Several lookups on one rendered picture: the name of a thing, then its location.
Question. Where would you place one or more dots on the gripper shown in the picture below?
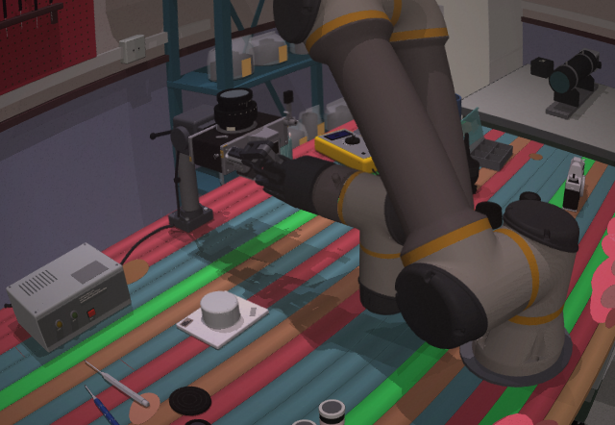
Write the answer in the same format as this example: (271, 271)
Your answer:
(294, 179)

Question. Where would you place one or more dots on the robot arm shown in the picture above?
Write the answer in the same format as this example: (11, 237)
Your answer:
(423, 165)

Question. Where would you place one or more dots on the black stand clamp lever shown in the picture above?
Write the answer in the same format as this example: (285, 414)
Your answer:
(161, 135)

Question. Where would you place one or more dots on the white tray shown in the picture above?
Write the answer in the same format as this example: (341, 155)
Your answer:
(218, 333)

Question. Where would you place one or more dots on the black lens cap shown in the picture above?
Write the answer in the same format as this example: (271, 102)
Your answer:
(190, 400)

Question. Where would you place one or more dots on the black and white small lens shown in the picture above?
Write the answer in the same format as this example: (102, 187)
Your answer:
(305, 422)
(332, 411)

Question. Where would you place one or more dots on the translucent bottle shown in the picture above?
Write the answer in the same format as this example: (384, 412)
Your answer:
(338, 115)
(308, 122)

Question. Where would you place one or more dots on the yellow meter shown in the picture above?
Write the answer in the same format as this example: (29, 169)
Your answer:
(343, 152)

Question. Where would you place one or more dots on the black knob on meter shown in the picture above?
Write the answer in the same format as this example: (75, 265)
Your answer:
(353, 140)

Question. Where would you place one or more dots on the translucent jar with yellow label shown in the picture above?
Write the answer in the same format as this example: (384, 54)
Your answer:
(268, 49)
(226, 62)

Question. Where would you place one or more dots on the teal shelf unit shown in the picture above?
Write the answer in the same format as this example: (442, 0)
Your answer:
(174, 59)

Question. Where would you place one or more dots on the grey parts organizer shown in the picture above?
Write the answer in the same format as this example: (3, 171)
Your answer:
(491, 155)

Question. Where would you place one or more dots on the grey control box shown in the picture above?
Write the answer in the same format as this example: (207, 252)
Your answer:
(67, 295)

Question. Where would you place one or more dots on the red pegboard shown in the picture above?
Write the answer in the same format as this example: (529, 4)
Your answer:
(48, 26)

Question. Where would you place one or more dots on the grey screwdriver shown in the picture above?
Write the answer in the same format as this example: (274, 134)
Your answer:
(120, 385)

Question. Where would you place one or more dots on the white side table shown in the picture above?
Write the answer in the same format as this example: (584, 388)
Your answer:
(519, 103)

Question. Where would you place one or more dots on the black round disc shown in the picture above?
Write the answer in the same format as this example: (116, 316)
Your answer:
(198, 421)

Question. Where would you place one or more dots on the blue screwdriver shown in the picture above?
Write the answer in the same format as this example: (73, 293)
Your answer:
(102, 408)

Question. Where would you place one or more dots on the small black box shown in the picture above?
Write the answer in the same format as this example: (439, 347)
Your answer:
(541, 67)

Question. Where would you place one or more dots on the black and white small device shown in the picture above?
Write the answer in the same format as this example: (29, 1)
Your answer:
(574, 187)

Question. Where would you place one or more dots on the black scope on stand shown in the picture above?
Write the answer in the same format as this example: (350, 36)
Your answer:
(574, 81)

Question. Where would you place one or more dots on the black and silver camera body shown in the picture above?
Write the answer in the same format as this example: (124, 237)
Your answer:
(209, 148)

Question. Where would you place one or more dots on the black camera lens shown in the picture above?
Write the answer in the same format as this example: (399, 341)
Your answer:
(235, 107)

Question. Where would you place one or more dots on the grey camera stand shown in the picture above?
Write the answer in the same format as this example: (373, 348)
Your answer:
(188, 189)

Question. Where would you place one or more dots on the grey round post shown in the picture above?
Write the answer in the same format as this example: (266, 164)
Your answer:
(221, 310)

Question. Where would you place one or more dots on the white wall socket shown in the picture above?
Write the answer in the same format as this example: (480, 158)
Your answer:
(132, 48)

